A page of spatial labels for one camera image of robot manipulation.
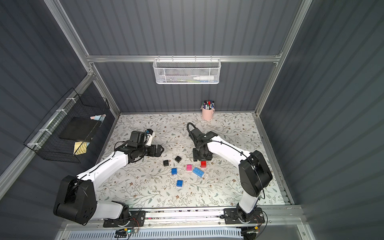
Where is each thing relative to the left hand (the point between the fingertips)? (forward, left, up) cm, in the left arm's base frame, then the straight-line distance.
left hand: (158, 149), depth 87 cm
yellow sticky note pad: (-13, +26, +23) cm, 37 cm away
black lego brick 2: (-1, -11, -10) cm, 15 cm away
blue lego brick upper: (-9, -9, -10) cm, 16 cm away
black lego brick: (-4, -4, -9) cm, 11 cm away
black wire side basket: (-10, +42, +24) cm, 49 cm away
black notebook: (+3, +38, +16) cm, 41 cm away
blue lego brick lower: (-17, -13, -9) cm, 23 cm away
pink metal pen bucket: (+34, -31, -6) cm, 47 cm away
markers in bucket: (+36, -32, +3) cm, 48 cm away
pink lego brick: (-7, -18, -10) cm, 22 cm away
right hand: (-6, -24, -3) cm, 25 cm away
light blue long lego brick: (-10, -24, -10) cm, 28 cm away
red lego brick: (-6, -27, -8) cm, 29 cm away
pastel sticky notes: (+11, +31, +16) cm, 37 cm away
